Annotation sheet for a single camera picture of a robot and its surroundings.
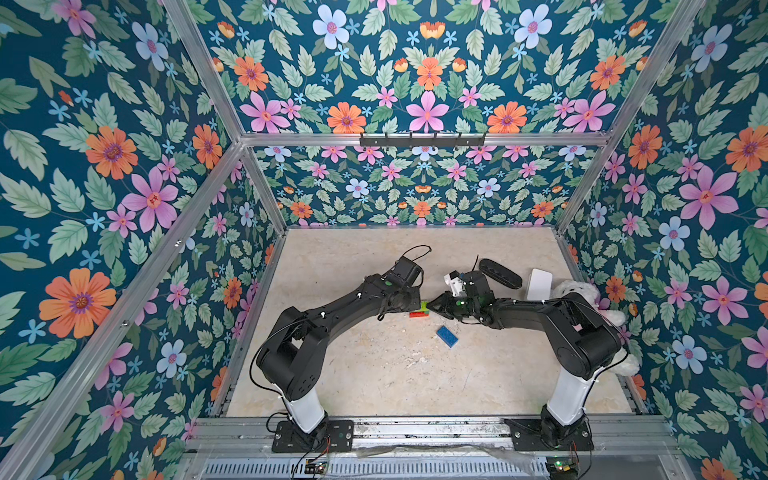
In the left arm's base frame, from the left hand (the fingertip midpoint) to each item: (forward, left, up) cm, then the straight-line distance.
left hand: (419, 300), depth 89 cm
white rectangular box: (+6, -41, -6) cm, 42 cm away
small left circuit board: (-38, +30, -11) cm, 50 cm away
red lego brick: (-1, 0, -7) cm, 7 cm away
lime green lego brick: (0, -2, -5) cm, 5 cm away
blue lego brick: (-9, -8, -7) cm, 14 cm away
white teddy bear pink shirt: (-24, -52, +1) cm, 57 cm away
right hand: (0, -3, -4) cm, 5 cm away
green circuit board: (-43, -31, -11) cm, 54 cm away
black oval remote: (+12, -30, -6) cm, 33 cm away
